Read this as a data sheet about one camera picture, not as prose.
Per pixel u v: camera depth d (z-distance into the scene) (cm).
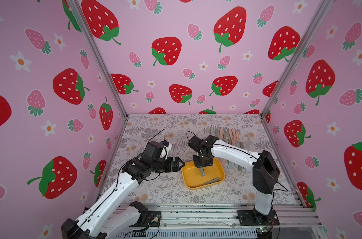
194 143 69
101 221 40
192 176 88
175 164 64
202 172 83
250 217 73
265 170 50
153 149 55
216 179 86
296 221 73
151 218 73
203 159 71
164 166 62
